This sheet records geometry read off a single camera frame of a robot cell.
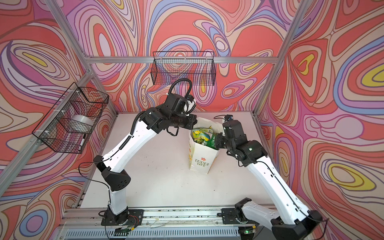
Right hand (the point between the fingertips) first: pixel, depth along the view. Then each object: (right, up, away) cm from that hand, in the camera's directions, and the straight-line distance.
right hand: (218, 139), depth 72 cm
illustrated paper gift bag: (-8, -9, +2) cm, 12 cm away
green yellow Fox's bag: (-8, +2, +3) cm, 9 cm away
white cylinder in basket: (-66, +8, -2) cm, 66 cm away
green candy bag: (-3, -2, +4) cm, 5 cm away
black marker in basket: (-68, -2, +1) cm, 68 cm away
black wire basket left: (-76, +5, -4) cm, 77 cm away
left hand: (-10, +9, -3) cm, 14 cm away
